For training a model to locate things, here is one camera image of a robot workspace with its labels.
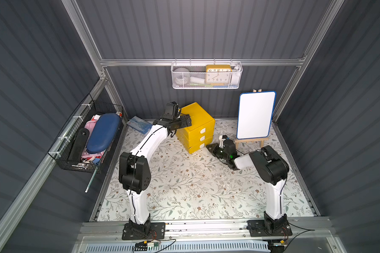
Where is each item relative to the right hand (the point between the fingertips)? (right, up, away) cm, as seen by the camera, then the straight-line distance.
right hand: (209, 144), depth 99 cm
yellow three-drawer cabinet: (-6, +7, -10) cm, 13 cm away
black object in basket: (-57, +2, -36) cm, 67 cm away
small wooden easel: (+18, +2, 0) cm, 18 cm away
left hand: (-13, +14, -9) cm, 22 cm away
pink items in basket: (-55, -3, -34) cm, 65 cm away
